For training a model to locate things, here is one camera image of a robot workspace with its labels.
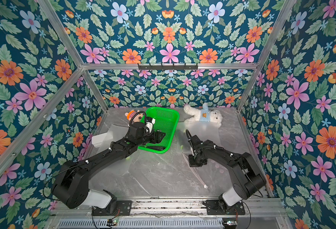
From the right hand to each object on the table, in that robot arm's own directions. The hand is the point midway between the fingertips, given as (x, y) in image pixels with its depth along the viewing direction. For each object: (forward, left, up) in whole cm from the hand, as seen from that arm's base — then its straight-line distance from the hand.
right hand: (194, 163), depth 88 cm
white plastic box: (+13, +66, +4) cm, 67 cm away
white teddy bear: (+32, -15, +8) cm, 36 cm away
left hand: (+11, +20, +17) cm, 28 cm away
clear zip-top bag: (+24, -9, +3) cm, 26 cm away
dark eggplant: (+10, +9, +2) cm, 13 cm away
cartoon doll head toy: (+30, +42, +8) cm, 52 cm away
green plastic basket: (+34, +21, 0) cm, 40 cm away
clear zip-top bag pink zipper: (-5, +1, -1) cm, 5 cm away
